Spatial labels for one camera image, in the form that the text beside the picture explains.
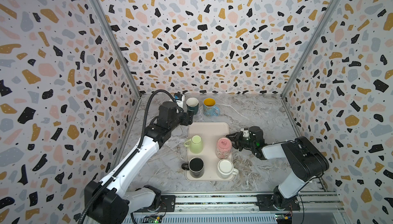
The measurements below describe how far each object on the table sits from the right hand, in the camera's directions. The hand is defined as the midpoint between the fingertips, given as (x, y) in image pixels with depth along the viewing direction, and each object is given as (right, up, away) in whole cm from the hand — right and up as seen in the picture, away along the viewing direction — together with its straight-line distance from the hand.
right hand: (224, 135), depth 89 cm
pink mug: (-1, -6, -7) cm, 9 cm away
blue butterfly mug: (-8, +16, +12) cm, 21 cm away
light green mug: (-16, -5, -5) cm, 18 cm away
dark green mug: (-20, +18, +15) cm, 31 cm away
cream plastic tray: (-8, 0, +9) cm, 12 cm away
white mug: (-1, -15, -11) cm, 19 cm away
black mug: (-16, -14, -13) cm, 24 cm away
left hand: (-20, +16, -13) cm, 29 cm away
